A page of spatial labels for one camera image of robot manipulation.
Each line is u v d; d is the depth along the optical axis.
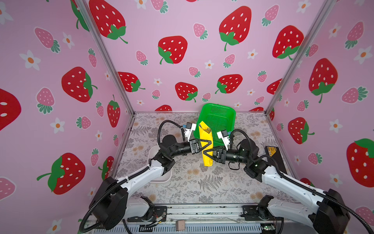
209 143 0.66
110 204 0.41
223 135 0.63
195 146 0.63
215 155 0.64
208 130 0.66
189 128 0.65
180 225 0.69
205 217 0.73
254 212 0.73
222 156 0.60
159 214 0.73
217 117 1.18
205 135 0.66
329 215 0.39
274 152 0.95
